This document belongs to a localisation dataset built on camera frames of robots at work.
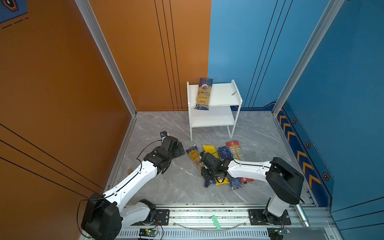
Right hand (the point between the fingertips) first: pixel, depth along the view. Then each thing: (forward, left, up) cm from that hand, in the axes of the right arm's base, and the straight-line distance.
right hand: (202, 173), depth 87 cm
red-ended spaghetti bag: (+12, -23, +1) cm, 26 cm away
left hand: (+10, +15, +13) cm, 23 cm away
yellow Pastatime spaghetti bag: (+16, -7, +1) cm, 17 cm away
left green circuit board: (-28, +27, -2) cm, 39 cm away
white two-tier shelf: (+25, -12, +32) cm, 42 cm away
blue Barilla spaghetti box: (+13, -15, +1) cm, 20 cm away
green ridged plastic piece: (-24, -6, 0) cm, 25 cm away
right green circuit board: (-28, -35, -4) cm, 45 cm away
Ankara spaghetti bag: (+13, +5, +3) cm, 15 cm away
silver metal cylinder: (-21, -48, 0) cm, 53 cm away
